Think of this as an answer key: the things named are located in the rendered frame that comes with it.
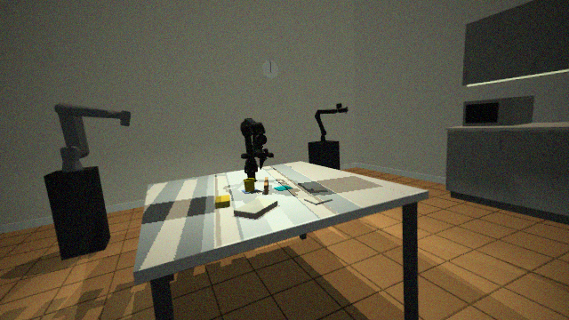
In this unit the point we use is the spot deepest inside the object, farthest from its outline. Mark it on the yellow cup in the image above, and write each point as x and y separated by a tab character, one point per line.
249	185

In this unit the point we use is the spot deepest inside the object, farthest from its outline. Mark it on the yellow rectangular block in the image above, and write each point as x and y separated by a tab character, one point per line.
222	201

